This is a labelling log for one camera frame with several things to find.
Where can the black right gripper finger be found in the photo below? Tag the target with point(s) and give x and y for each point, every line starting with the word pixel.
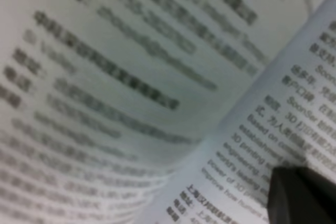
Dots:
pixel 299 195

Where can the white exhibition catalogue book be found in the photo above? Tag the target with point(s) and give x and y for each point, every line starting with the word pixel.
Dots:
pixel 161 111

